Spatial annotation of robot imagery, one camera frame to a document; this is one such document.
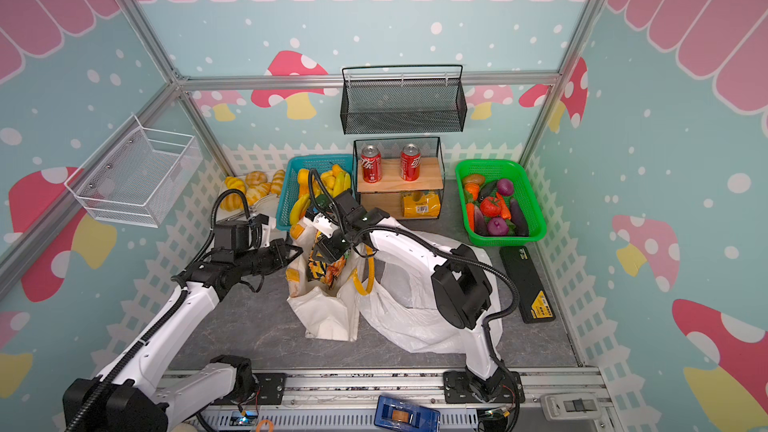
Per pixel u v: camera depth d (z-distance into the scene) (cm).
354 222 65
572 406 70
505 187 112
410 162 91
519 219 103
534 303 87
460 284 50
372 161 89
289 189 114
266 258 69
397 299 86
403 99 94
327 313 79
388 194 113
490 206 105
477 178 113
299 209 105
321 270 78
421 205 103
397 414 67
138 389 40
